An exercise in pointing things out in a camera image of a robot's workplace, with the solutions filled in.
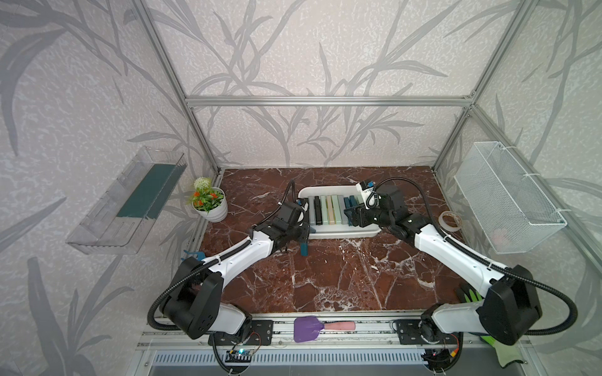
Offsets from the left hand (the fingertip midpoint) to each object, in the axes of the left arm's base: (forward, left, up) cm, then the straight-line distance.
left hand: (307, 228), depth 87 cm
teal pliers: (+16, -17, -6) cm, 24 cm away
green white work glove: (-38, -61, -7) cm, 72 cm away
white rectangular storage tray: (+5, -4, -10) cm, 12 cm away
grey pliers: (+15, -14, -6) cm, 22 cm away
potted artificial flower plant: (+10, +39, +3) cm, 40 cm away
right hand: (+3, -16, +10) cm, 19 cm away
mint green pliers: (+10, -7, -7) cm, 14 cm away
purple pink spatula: (-32, 0, -7) cm, 32 cm away
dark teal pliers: (-5, +1, -7) cm, 9 cm away
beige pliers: (+8, -10, -7) cm, 15 cm away
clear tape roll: (+10, -62, -10) cm, 64 cm away
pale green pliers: (+19, -12, -7) cm, 23 cm away
